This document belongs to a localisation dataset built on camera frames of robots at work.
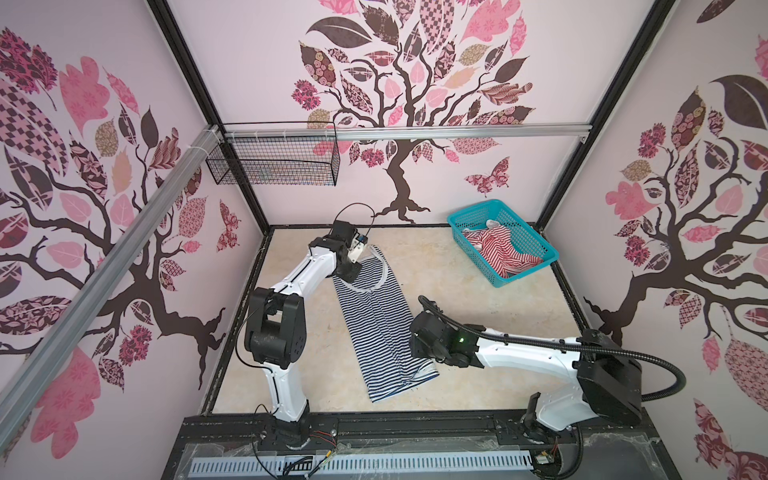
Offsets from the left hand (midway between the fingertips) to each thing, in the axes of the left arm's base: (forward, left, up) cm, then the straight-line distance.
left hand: (346, 274), depth 94 cm
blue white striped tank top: (-14, -11, -9) cm, 20 cm away
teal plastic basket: (+17, -64, -2) cm, 66 cm away
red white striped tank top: (+16, -53, -3) cm, 56 cm away
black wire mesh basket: (+31, +23, +24) cm, 45 cm away
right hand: (-22, -20, -3) cm, 29 cm away
